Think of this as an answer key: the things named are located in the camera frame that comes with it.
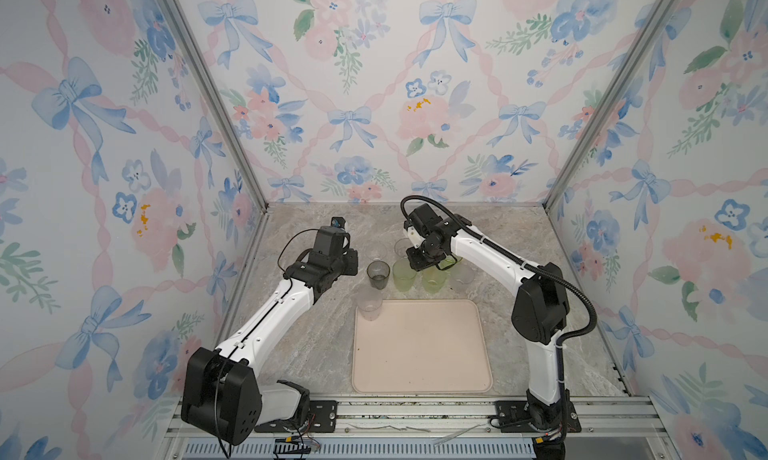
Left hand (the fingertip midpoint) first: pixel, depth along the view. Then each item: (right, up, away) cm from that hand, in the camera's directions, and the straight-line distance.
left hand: (350, 251), depth 84 cm
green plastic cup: (+26, -2, -9) cm, 28 cm away
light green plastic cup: (+16, -8, +12) cm, 21 cm away
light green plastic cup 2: (+26, -10, +14) cm, 31 cm away
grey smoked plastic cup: (+7, -8, +16) cm, 19 cm away
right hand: (+18, -3, +7) cm, 20 cm away
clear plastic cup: (+5, -16, +9) cm, 20 cm away
